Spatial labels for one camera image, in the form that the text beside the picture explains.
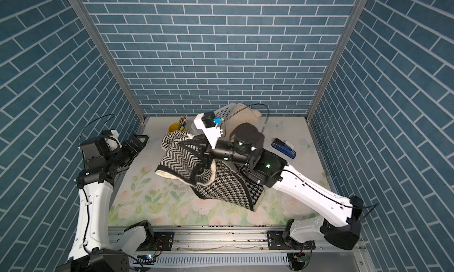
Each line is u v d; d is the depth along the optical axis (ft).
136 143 2.12
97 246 1.25
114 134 2.17
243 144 1.28
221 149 1.48
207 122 1.34
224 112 3.79
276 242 2.41
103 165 1.72
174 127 3.34
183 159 1.57
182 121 3.16
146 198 2.84
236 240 2.47
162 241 2.37
